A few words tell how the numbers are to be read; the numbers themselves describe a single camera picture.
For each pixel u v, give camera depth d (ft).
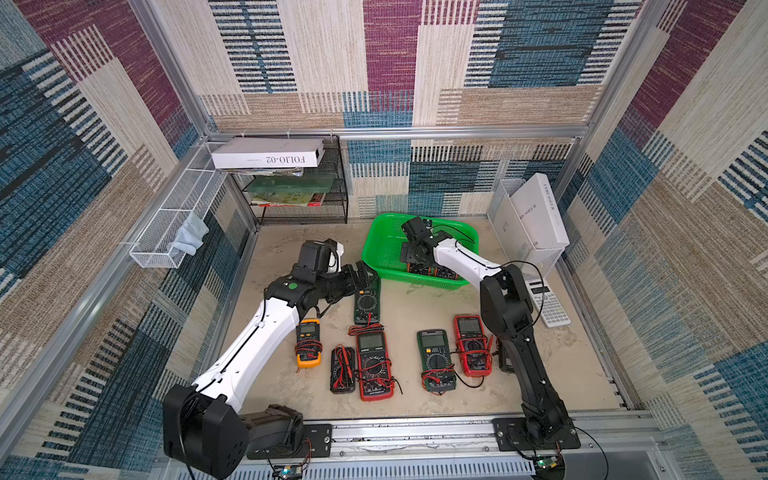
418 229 2.77
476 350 2.72
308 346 2.78
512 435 2.39
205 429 1.26
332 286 2.16
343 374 2.61
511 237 3.31
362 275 2.29
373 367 2.66
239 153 2.62
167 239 2.28
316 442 2.40
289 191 3.32
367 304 3.10
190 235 2.22
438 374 2.66
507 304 1.99
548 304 3.16
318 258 1.98
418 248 2.55
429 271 3.33
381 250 3.47
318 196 3.42
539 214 3.15
